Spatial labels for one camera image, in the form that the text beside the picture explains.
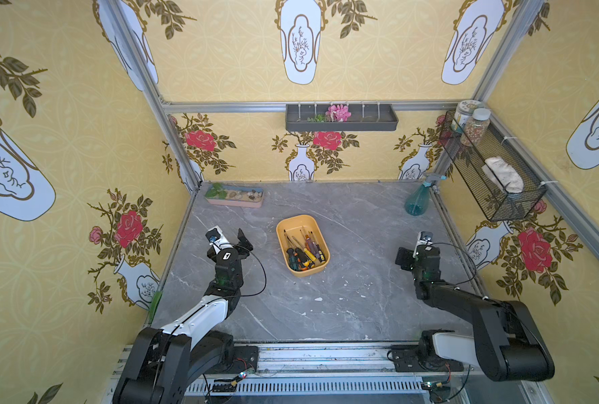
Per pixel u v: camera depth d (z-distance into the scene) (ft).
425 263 2.34
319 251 3.12
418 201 3.51
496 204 2.88
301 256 3.04
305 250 3.11
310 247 3.12
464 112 2.79
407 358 2.40
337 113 2.88
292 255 3.09
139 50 2.60
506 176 2.27
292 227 3.43
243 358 2.42
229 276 2.10
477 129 2.62
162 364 1.35
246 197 3.71
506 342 1.38
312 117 2.89
